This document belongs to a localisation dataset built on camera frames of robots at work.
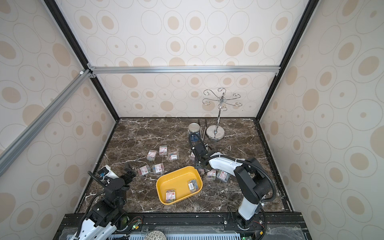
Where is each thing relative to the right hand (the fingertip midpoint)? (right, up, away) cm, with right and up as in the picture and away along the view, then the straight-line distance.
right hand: (206, 163), depth 94 cm
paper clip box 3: (-21, +4, +3) cm, 22 cm away
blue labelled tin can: (-8, +22, +7) cm, 24 cm away
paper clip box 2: (-28, +7, +5) cm, 30 cm away
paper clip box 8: (+9, -6, -6) cm, 13 cm away
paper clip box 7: (+3, -6, -6) cm, 9 cm away
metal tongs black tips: (-2, +15, +13) cm, 20 cm away
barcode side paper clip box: (-8, -11, -10) cm, 17 cm away
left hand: (-42, +2, -16) cm, 45 cm away
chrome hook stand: (+9, +19, +15) cm, 26 cm away
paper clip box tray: (-20, -15, -14) cm, 29 cm away
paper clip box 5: (-29, -3, -4) cm, 30 cm away
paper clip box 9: (-3, -4, -6) cm, 8 cm away
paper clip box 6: (-9, +3, +2) cm, 10 cm away
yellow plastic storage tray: (-17, -9, -6) cm, 20 cm away
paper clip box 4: (-38, -3, -4) cm, 38 cm away
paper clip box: (-36, +4, +3) cm, 36 cm away
